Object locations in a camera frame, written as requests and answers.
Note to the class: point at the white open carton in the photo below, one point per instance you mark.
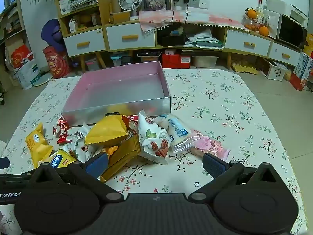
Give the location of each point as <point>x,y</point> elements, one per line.
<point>275,69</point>

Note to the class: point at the red cardboard box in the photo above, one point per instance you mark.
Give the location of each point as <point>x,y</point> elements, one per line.
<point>176,60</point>

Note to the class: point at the white box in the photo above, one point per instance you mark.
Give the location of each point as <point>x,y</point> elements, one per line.
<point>64,6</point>

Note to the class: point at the pink table runner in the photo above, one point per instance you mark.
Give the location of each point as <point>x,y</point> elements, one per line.
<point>195,17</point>

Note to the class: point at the window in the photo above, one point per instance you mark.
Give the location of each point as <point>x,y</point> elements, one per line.
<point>3,2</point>

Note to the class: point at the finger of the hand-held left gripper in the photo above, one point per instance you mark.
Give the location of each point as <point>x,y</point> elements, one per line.
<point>3,163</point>

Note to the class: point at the yellow blue-label snack packet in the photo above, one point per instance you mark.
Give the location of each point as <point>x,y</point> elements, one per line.
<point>61,159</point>

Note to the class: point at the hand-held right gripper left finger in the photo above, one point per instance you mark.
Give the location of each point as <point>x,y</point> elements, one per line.
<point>97,164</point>

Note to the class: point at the brown cardboard box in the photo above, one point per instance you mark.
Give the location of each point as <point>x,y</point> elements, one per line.
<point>119,17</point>

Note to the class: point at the floral tablecloth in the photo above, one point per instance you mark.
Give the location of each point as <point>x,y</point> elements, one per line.
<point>220,102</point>

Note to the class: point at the yellow triangular snack packet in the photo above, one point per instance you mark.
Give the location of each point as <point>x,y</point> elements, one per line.
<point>107,132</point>

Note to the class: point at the clear storage box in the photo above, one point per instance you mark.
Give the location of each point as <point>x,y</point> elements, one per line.
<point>92,64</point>

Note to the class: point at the red and white snack packet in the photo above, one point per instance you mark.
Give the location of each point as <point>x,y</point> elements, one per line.
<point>130,122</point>

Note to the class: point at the pink and silver box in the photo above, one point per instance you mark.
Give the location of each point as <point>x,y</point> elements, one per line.
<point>122,88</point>

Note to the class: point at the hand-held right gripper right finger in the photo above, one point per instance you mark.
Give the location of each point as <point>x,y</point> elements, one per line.
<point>214,165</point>

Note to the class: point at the low wooden cabinet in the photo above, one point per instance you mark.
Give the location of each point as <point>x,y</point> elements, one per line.
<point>156,38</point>

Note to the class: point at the pink zip bag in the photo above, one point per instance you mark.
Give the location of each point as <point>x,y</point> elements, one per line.
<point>210,145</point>

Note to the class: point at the red floral carton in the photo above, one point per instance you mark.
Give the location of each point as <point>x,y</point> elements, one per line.
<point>302,72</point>

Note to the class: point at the red gift bag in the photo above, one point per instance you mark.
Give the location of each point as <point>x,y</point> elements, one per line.
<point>55,62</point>

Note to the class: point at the white plastic sack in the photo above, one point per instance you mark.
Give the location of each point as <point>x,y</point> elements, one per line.
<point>28,74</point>

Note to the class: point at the purple plush toy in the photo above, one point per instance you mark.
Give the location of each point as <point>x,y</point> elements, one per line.
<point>52,33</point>

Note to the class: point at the tall wooden shelf cabinet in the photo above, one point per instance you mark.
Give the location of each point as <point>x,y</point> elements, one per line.
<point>102,5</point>

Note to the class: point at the clear white blue-label packet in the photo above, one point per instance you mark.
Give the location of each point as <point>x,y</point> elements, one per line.
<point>178,132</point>

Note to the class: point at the teal lid container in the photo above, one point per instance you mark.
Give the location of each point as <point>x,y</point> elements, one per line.
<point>117,60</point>

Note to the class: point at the black box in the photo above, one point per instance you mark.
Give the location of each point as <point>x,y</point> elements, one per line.
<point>171,39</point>

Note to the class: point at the black microwave oven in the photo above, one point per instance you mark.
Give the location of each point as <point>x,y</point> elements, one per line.
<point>292,30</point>

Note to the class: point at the white desk fan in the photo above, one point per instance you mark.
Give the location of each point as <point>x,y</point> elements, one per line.
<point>130,1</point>

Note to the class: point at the folded clothes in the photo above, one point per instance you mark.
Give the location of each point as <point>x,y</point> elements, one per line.
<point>204,40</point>

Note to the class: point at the large white nut snack packet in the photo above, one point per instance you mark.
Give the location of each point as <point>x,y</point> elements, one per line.
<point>152,139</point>

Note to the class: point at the gold box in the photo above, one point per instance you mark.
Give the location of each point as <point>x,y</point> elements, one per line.
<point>124,151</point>

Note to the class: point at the yellow egg tray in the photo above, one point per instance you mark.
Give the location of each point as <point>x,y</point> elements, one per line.
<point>244,67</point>

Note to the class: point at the bowl of small oranges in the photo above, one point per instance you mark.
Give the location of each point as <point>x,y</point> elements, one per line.
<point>250,24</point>

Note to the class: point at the wall socket panel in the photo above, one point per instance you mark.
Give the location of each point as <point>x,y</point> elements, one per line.
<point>190,2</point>

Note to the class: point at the wooden bookshelf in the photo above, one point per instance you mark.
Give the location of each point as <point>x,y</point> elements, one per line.
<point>9,17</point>

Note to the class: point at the small white carton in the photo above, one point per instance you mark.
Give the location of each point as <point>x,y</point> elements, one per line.
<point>72,25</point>

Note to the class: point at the orange fruit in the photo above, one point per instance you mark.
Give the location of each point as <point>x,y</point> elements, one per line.
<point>251,12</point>
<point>263,30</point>

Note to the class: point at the small red snack packet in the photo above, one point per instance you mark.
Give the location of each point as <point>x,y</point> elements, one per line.
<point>62,132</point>

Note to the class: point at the orange snack packet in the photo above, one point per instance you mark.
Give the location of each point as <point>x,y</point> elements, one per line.
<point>111,149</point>

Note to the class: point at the red and orange sack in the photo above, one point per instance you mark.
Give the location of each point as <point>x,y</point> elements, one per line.
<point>20,58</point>

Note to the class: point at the white plastic storage bin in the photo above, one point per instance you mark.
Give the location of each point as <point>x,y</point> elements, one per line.
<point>205,60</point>

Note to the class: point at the black keyboard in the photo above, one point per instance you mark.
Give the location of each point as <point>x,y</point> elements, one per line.
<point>149,53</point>

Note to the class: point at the stack of newspapers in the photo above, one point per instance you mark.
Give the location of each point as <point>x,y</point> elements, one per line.
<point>84,0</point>

